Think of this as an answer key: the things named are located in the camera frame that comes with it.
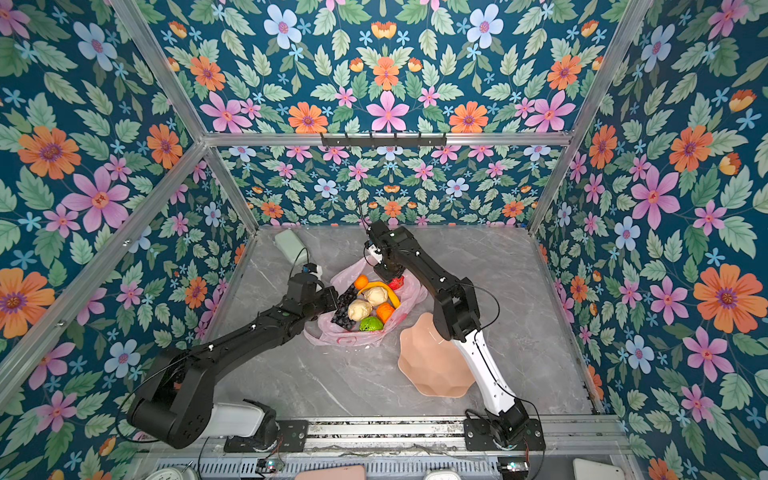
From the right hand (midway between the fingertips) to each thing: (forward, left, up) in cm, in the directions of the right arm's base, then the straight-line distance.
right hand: (392, 269), depth 99 cm
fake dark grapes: (-15, +16, -5) cm, 23 cm away
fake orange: (-4, +10, -2) cm, 11 cm away
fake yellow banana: (-6, +1, -3) cm, 7 cm away
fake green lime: (-19, +6, -2) cm, 20 cm away
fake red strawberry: (-4, -1, -3) cm, 5 cm away
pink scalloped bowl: (-29, -12, -7) cm, 32 cm away
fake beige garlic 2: (-15, +10, -1) cm, 18 cm away
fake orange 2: (-15, +2, -2) cm, 15 cm away
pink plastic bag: (-22, +20, -2) cm, 30 cm away
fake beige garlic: (-9, +5, -3) cm, 10 cm away
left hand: (-10, +14, +6) cm, 19 cm away
